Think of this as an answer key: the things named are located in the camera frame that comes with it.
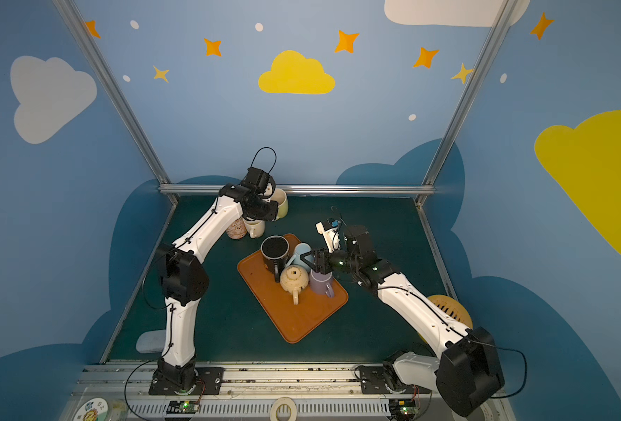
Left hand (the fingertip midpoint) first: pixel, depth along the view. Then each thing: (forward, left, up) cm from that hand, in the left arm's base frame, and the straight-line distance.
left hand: (277, 212), depth 93 cm
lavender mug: (-22, -17, -11) cm, 30 cm away
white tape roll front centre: (-55, -5, -17) cm, 58 cm away
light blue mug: (-10, -9, -8) cm, 16 cm away
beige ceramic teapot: (-22, -7, -9) cm, 25 cm away
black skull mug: (-12, 0, -7) cm, 14 cm away
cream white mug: (+1, +10, -10) cm, 14 cm away
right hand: (-20, -12, +4) cm, 24 cm away
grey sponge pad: (-41, +36, -15) cm, 56 cm away
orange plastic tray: (-33, -8, -18) cm, 38 cm away
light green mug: (+4, -1, +4) cm, 6 cm away
